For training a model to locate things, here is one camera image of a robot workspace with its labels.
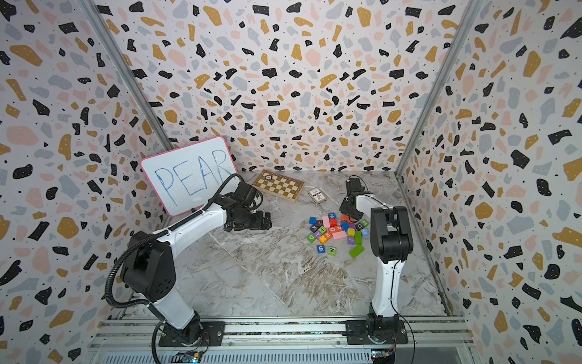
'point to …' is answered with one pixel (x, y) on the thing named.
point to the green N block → (332, 251)
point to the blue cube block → (313, 221)
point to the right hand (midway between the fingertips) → (349, 209)
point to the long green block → (356, 251)
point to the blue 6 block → (320, 249)
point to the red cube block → (333, 222)
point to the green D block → (311, 237)
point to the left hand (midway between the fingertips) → (265, 224)
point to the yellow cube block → (351, 232)
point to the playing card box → (317, 195)
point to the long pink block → (326, 221)
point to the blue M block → (332, 215)
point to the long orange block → (345, 218)
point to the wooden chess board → (279, 186)
